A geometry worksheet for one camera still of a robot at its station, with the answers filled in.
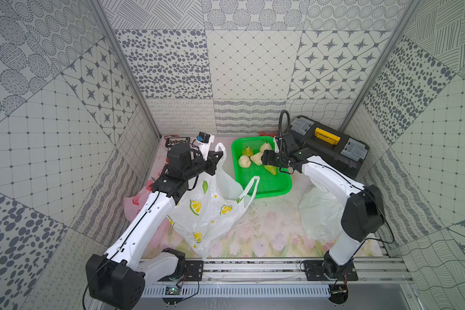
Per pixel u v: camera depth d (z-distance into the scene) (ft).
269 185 3.25
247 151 3.44
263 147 3.51
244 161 3.32
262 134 3.92
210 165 2.09
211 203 2.35
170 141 3.79
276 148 2.33
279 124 3.77
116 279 1.21
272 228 2.82
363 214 1.50
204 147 2.08
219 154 2.32
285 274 2.43
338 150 3.02
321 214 2.50
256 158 3.30
